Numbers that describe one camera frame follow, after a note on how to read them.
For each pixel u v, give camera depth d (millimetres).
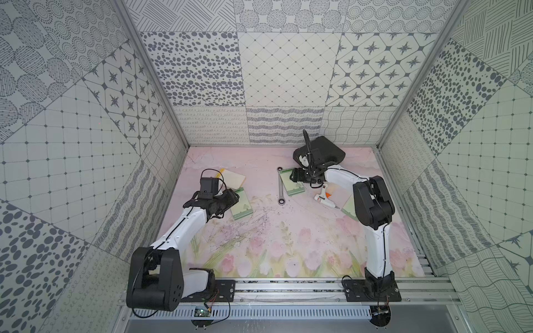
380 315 721
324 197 976
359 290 740
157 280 405
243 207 953
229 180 1104
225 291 733
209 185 677
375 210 562
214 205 658
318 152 837
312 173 795
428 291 764
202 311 716
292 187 1007
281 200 982
